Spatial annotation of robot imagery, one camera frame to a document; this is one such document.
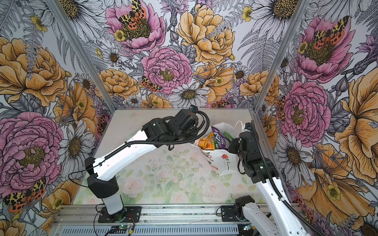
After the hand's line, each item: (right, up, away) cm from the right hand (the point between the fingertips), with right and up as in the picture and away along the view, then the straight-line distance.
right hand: (233, 142), depth 73 cm
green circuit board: (-55, -41, -1) cm, 69 cm away
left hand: (-21, +5, -4) cm, 22 cm away
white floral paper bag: (-3, -11, +6) cm, 13 cm away
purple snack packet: (-6, +1, +5) cm, 8 cm away
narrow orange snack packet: (-12, -1, +3) cm, 12 cm away
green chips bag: (-1, +3, +12) cm, 12 cm away
